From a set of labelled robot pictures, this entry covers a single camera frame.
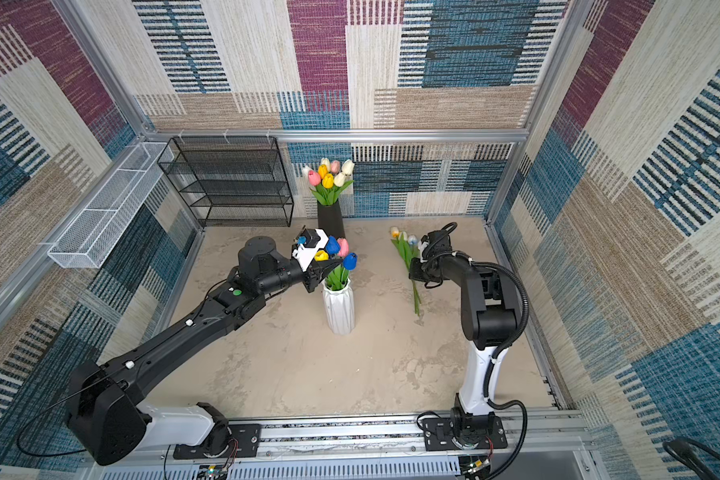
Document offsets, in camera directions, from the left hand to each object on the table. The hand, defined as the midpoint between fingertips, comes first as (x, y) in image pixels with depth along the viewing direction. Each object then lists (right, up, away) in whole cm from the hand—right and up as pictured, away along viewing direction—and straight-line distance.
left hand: (337, 251), depth 72 cm
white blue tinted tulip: (+24, +4, +39) cm, 46 cm away
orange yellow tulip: (-6, +24, +18) cm, 31 cm away
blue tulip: (-1, +1, -4) cm, 4 cm away
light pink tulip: (-3, +26, +23) cm, 35 cm away
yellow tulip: (-4, +20, +17) cm, 27 cm away
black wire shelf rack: (-42, +25, +39) cm, 63 cm away
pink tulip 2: (-8, +21, +17) cm, 28 cm away
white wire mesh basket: (-58, +3, -1) cm, 58 cm away
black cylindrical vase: (-5, +10, +32) cm, 34 cm away
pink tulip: (+1, +1, +1) cm, 2 cm away
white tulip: (-6, +27, +21) cm, 35 cm away
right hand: (+23, -8, +30) cm, 38 cm away
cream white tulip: (+2, +25, +18) cm, 31 cm away
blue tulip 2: (+3, -2, -1) cm, 4 cm away
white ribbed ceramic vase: (0, -15, +6) cm, 16 cm away
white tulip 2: (-1, +21, +18) cm, 28 cm away
